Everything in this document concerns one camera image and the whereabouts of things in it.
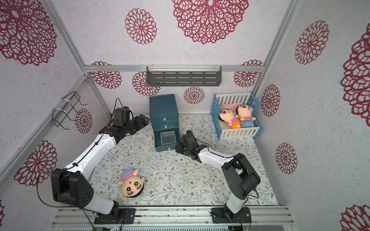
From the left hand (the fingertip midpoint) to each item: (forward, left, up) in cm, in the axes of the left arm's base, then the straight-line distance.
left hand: (145, 122), depth 84 cm
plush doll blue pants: (+18, -66, -10) cm, 69 cm away
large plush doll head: (-31, +5, -15) cm, 35 cm away
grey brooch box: (+8, -10, -27) cm, 30 cm away
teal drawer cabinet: (+10, -10, -4) cm, 14 cm away
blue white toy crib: (+32, -59, -12) cm, 68 cm away
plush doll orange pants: (+16, -53, -12) cm, 57 cm away
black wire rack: (+3, +41, +10) cm, 42 cm away
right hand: (-8, -20, -16) cm, 27 cm away
